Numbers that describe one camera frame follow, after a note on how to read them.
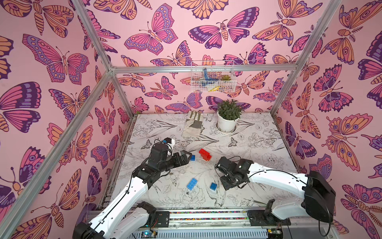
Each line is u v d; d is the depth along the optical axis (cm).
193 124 113
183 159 67
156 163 57
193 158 95
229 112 97
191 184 84
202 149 95
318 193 40
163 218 73
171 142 71
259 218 74
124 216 46
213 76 95
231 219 75
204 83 94
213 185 84
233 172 60
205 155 93
